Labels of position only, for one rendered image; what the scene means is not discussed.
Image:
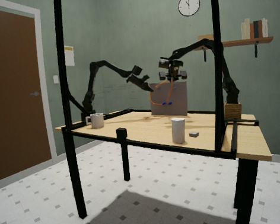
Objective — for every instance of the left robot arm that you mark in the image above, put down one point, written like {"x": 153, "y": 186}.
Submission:
{"x": 94, "y": 66}

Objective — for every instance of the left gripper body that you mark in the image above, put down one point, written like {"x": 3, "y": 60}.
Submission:
{"x": 139, "y": 83}

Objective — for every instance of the grey cylinder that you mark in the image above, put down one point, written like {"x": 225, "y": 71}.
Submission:
{"x": 178, "y": 130}

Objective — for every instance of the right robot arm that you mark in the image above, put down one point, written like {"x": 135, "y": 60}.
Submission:
{"x": 173, "y": 63}

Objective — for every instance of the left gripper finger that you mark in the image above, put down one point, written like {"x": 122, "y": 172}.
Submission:
{"x": 147, "y": 88}

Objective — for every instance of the grey cup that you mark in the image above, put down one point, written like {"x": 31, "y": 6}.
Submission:
{"x": 96, "y": 120}

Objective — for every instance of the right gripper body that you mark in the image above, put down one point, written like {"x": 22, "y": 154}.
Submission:
{"x": 171, "y": 74}

